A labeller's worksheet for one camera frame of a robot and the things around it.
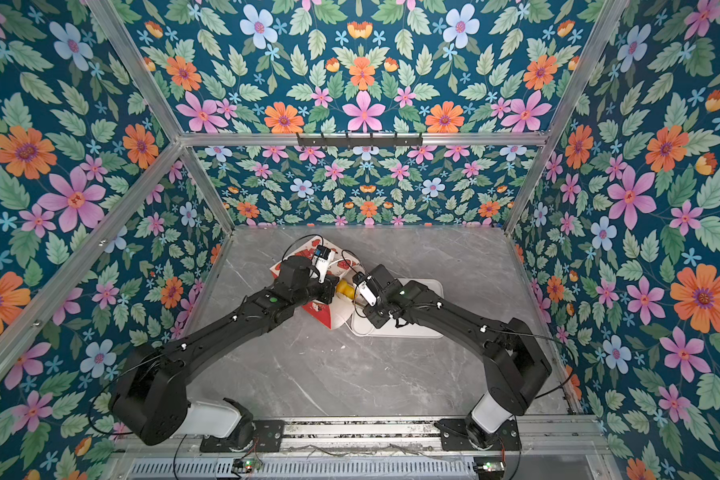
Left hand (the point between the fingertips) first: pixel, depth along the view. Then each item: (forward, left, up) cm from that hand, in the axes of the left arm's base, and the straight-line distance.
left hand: (343, 272), depth 82 cm
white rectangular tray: (-7, -4, -20) cm, 22 cm away
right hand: (-7, -8, -9) cm, 14 cm away
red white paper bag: (-3, +3, -18) cm, 18 cm away
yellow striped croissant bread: (+1, +1, -9) cm, 9 cm away
